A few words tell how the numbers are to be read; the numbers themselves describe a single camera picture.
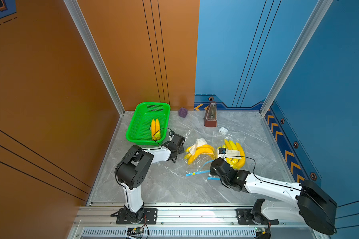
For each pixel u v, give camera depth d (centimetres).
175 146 77
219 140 102
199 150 87
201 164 82
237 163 89
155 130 105
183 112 115
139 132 106
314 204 41
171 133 88
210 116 105
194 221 74
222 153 74
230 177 62
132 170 50
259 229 72
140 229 71
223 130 108
